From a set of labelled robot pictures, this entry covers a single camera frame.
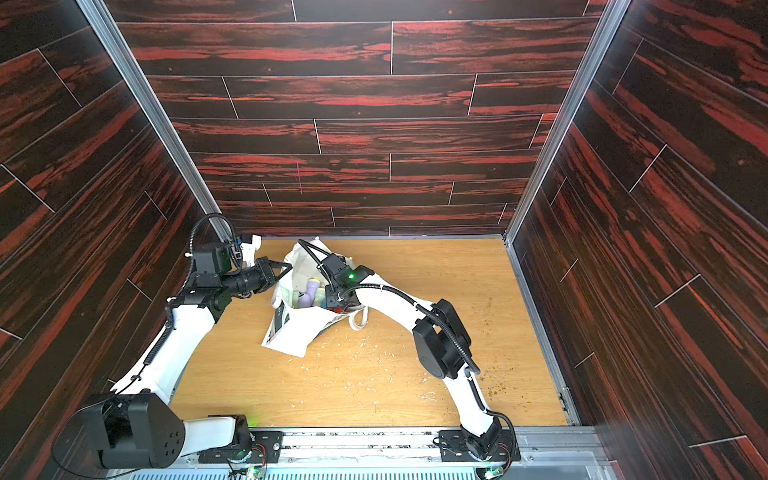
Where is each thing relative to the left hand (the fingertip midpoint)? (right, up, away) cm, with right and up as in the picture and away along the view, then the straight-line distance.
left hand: (292, 266), depth 78 cm
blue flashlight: (+4, -10, +18) cm, 21 cm away
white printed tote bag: (0, -16, -1) cm, 16 cm away
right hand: (+11, -9, +15) cm, 20 cm away
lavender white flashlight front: (-1, -11, +17) cm, 20 cm away
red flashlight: (+11, -12, +2) cm, 16 cm away
